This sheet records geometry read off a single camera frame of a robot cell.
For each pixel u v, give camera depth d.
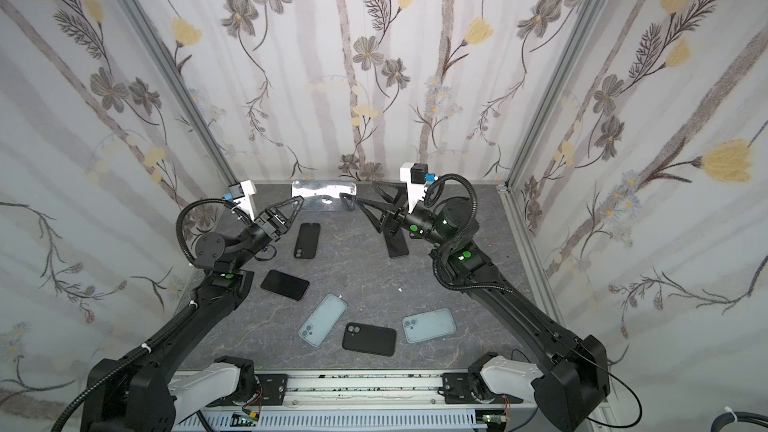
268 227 0.59
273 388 0.74
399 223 0.55
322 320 0.86
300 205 0.65
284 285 0.90
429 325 0.86
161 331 0.47
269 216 0.60
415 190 0.54
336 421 0.70
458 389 0.73
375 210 0.55
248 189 0.61
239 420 0.73
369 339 0.82
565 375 0.38
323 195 0.66
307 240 1.02
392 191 0.63
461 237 0.48
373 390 0.75
